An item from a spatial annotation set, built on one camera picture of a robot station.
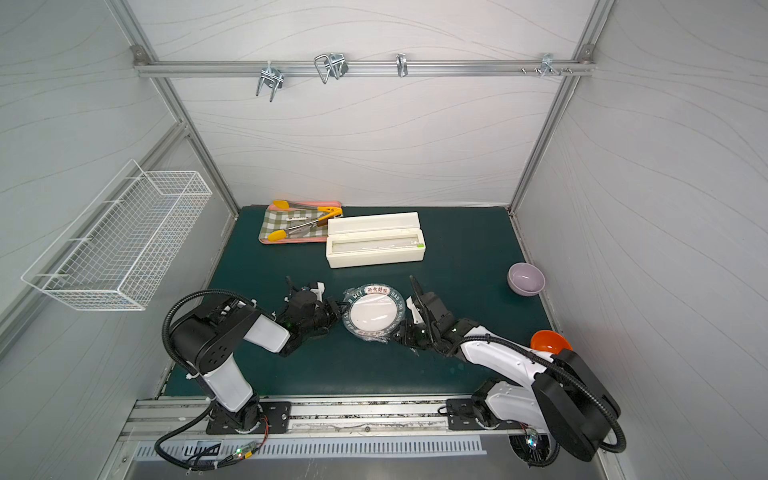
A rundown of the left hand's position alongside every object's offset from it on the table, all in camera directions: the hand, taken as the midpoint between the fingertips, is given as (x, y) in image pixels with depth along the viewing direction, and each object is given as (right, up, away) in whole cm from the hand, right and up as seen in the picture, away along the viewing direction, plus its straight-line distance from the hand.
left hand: (353, 305), depth 91 cm
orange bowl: (+56, -7, -11) cm, 57 cm away
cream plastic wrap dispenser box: (+6, +20, +10) cm, 24 cm away
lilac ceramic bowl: (+57, +7, +6) cm, 58 cm away
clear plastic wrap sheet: (+7, -2, -1) cm, 7 cm away
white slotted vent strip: (-39, -30, -21) cm, 54 cm away
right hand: (+13, -6, -8) cm, 17 cm away
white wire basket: (-52, +19, -23) cm, 60 cm away
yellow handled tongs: (-16, +31, +27) cm, 44 cm away
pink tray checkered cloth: (-24, +27, +24) cm, 43 cm away
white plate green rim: (+7, -2, -1) cm, 7 cm away
